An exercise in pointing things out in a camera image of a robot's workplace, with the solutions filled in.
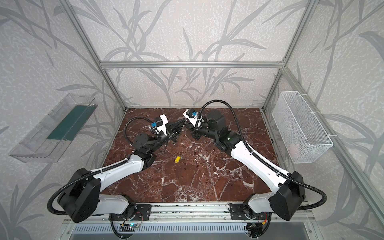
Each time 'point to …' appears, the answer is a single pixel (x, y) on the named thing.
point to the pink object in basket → (294, 150)
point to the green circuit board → (130, 227)
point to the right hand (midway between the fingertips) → (187, 117)
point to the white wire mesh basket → (302, 133)
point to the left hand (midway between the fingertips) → (186, 118)
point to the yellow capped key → (178, 159)
